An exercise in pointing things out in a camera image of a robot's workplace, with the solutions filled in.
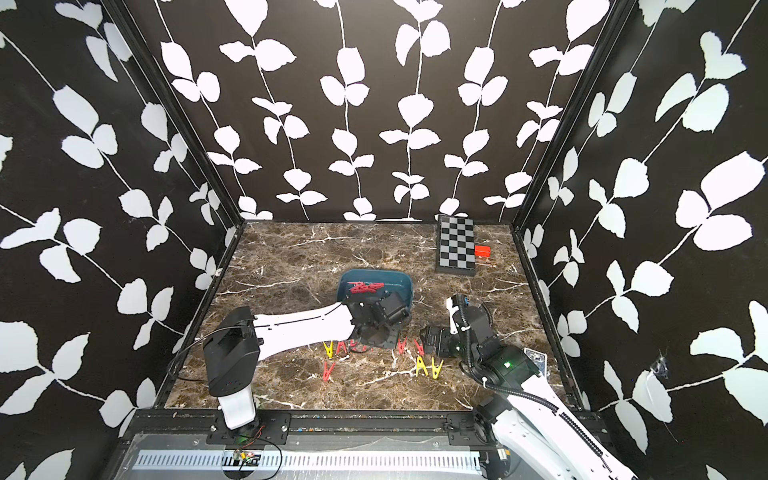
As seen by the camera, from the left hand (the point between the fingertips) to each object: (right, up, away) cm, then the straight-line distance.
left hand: (394, 337), depth 82 cm
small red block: (+34, +24, +29) cm, 51 cm away
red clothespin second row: (-19, -10, 0) cm, 21 cm away
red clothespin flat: (-10, +12, +18) cm, 24 cm away
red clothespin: (-16, -4, +6) cm, 17 cm away
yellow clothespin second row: (+7, -9, +2) cm, 11 cm away
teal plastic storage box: (+1, +13, +18) cm, 23 cm away
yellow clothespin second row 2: (+12, -10, +1) cm, 15 cm away
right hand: (+10, +4, -6) cm, 12 cm away
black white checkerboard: (+23, +26, +28) cm, 45 cm away
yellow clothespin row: (-19, -5, +4) cm, 20 cm away
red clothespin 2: (+8, -4, +4) cm, 10 cm away
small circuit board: (-36, -25, -12) cm, 46 cm away
